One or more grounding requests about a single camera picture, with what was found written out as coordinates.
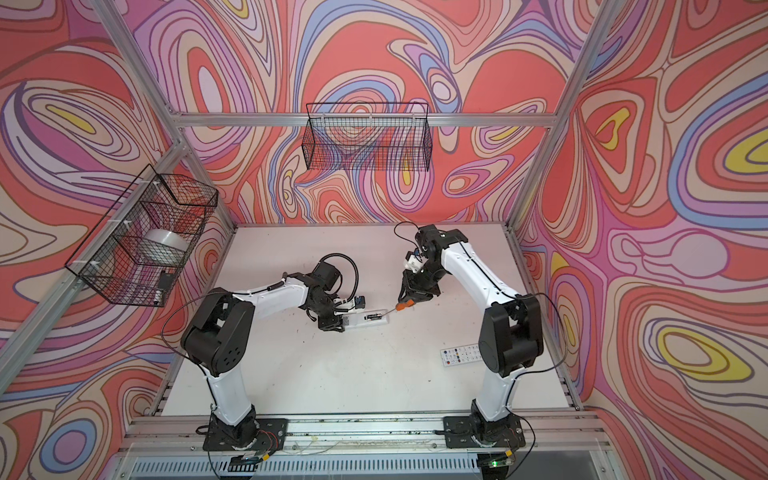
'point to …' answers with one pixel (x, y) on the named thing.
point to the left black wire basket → (137, 251)
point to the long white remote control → (366, 318)
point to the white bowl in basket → (168, 237)
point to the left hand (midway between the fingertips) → (343, 316)
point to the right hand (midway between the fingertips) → (408, 305)
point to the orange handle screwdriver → (401, 306)
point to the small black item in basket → (165, 281)
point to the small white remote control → (460, 354)
